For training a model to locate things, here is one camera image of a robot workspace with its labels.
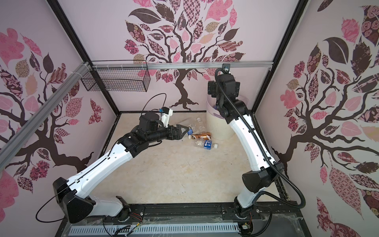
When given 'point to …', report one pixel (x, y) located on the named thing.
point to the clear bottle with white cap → (200, 128)
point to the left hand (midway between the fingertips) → (182, 131)
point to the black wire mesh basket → (117, 76)
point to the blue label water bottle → (207, 144)
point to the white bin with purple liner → (218, 126)
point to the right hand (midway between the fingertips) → (224, 80)
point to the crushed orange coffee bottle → (205, 136)
